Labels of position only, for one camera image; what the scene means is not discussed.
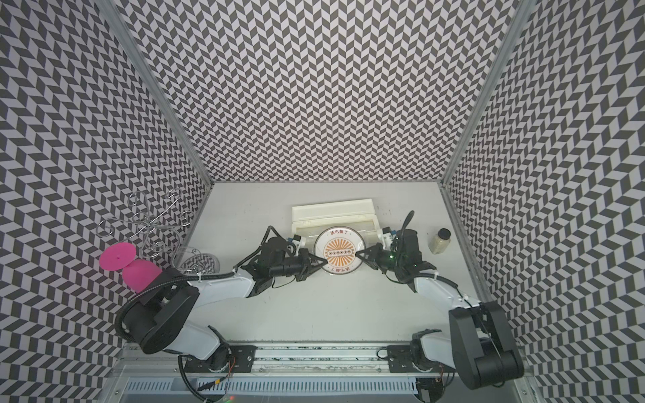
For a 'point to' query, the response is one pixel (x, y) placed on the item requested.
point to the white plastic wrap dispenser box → (311, 219)
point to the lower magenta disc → (140, 274)
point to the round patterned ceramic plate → (338, 246)
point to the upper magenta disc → (117, 256)
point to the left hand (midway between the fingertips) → (328, 265)
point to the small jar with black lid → (438, 243)
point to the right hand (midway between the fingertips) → (356, 258)
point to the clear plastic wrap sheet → (369, 237)
